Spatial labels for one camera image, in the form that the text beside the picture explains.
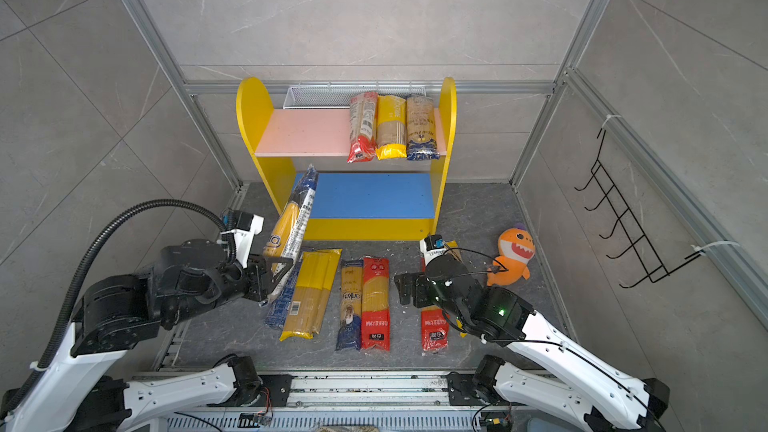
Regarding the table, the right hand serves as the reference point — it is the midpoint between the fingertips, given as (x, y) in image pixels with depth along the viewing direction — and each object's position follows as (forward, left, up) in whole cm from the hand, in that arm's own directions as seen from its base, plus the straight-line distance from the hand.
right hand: (410, 274), depth 70 cm
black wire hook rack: (-6, -47, +11) cm, 49 cm away
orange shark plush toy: (+16, -35, -16) cm, 42 cm away
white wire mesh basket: (+59, +21, +12) cm, 64 cm away
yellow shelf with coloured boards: (+34, +9, -11) cm, 37 cm away
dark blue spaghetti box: (0, +37, -19) cm, 41 cm away
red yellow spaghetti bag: (-6, -7, -21) cm, 23 cm away
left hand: (-3, +24, +15) cm, 28 cm away
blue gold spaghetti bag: (+3, +17, -20) cm, 26 cm away
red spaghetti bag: (+1, +10, -20) cm, 23 cm away
